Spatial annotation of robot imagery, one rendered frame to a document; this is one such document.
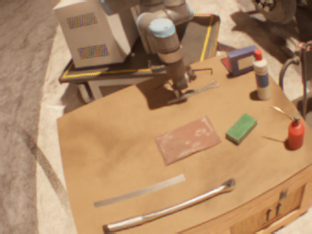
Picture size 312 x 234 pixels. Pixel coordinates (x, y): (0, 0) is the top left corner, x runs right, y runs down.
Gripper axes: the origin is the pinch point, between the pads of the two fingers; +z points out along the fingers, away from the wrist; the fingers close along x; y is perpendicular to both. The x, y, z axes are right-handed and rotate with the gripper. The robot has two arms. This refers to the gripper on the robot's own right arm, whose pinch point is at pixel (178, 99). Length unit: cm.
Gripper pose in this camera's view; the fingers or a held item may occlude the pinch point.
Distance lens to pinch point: 158.1
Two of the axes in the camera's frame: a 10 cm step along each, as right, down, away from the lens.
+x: -3.1, -5.9, 7.5
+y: 9.2, -3.9, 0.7
